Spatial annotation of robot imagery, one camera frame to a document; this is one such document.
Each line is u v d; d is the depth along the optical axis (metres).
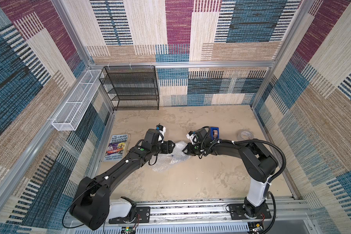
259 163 0.50
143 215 0.73
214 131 0.97
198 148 0.81
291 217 0.73
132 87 1.09
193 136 0.88
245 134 1.02
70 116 0.71
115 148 0.94
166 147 0.73
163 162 0.84
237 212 0.73
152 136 0.64
